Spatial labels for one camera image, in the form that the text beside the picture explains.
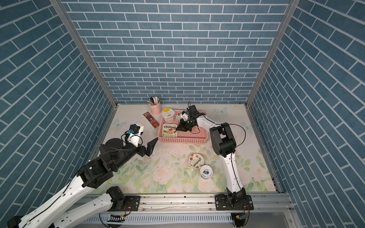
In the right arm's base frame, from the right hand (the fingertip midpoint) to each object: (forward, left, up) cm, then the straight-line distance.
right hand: (177, 129), depth 99 cm
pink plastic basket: (-3, -14, -1) cm, 14 cm away
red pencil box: (+5, +18, -2) cm, 19 cm away
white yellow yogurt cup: (+9, +7, +5) cm, 13 cm away
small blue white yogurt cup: (-29, -21, +1) cm, 35 cm away
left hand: (-22, +6, +26) cm, 35 cm away
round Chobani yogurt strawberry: (-22, -15, 0) cm, 27 cm away
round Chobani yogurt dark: (+10, 0, +1) cm, 10 cm away
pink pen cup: (+17, +19, 0) cm, 26 cm away
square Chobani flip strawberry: (-1, +5, 0) cm, 6 cm away
